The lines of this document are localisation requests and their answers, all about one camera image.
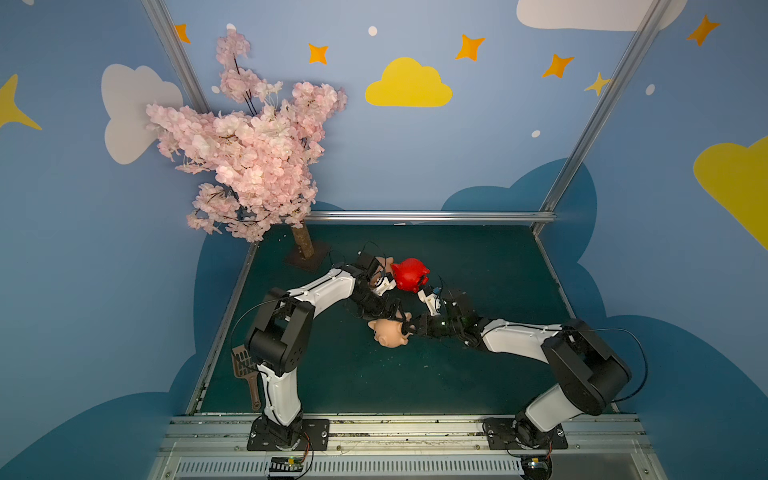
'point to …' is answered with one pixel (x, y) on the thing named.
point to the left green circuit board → (286, 464)
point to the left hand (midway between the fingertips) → (394, 316)
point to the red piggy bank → (410, 275)
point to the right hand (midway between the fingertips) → (409, 324)
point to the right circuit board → (537, 467)
